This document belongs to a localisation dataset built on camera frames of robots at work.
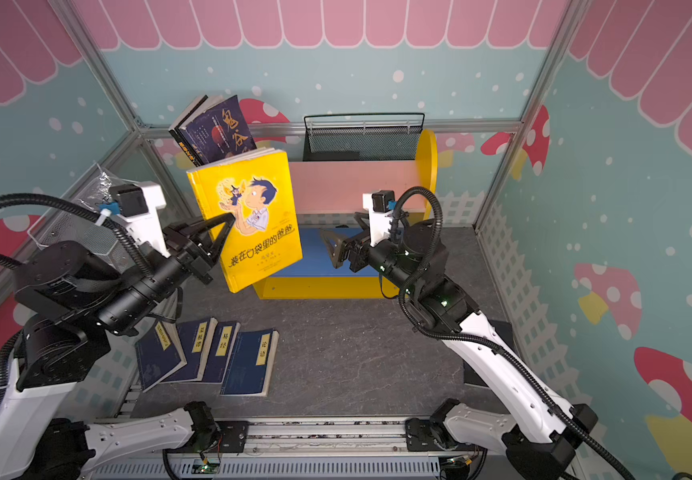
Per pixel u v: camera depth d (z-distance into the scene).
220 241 0.44
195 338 0.89
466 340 0.41
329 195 0.70
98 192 0.73
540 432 0.37
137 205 0.35
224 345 0.89
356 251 0.49
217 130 0.61
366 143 0.94
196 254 0.38
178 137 0.54
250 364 0.85
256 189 0.45
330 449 0.74
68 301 0.31
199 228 0.40
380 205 0.47
